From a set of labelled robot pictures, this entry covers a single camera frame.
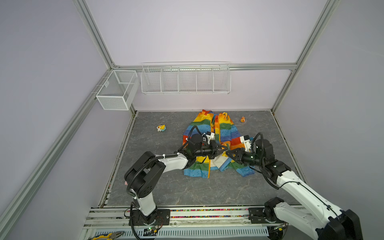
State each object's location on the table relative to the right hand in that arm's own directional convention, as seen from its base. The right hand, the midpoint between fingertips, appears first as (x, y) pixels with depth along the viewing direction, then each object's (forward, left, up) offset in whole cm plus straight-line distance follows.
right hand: (226, 154), depth 76 cm
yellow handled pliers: (-33, +56, -16) cm, 67 cm away
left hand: (+2, -2, 0) cm, 2 cm away
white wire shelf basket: (+49, +23, +13) cm, 56 cm away
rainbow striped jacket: (+26, -5, -17) cm, 31 cm away
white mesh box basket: (+43, +69, +7) cm, 81 cm away
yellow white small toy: (+29, +41, -14) cm, 52 cm away
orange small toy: (+38, -19, -16) cm, 45 cm away
